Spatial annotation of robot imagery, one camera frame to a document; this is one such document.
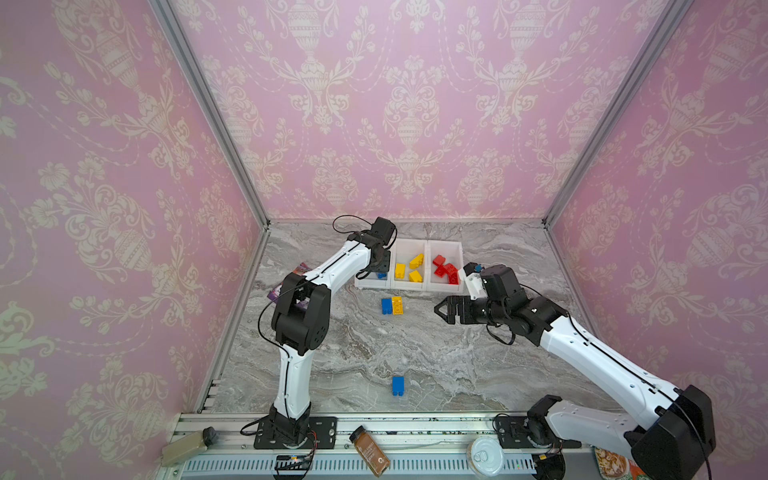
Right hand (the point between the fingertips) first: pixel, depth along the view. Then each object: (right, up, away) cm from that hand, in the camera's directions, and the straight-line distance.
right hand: (449, 308), depth 78 cm
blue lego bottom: (-13, -22, +3) cm, 26 cm away
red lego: (+2, +11, +30) cm, 33 cm away
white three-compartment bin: (-10, +15, +29) cm, 34 cm away
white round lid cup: (+6, -31, -11) cm, 34 cm away
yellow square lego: (-7, +6, +24) cm, 26 cm away
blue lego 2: (-17, -3, +17) cm, 24 cm away
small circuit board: (-39, -37, -5) cm, 54 cm away
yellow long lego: (-13, -3, +19) cm, 24 cm away
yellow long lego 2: (-6, +11, +28) cm, 31 cm away
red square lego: (+2, +8, +25) cm, 27 cm away
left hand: (-20, +10, +20) cm, 30 cm away
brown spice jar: (-19, -32, -10) cm, 39 cm away
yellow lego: (-12, +8, +25) cm, 29 cm away
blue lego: (-19, +7, +23) cm, 31 cm away
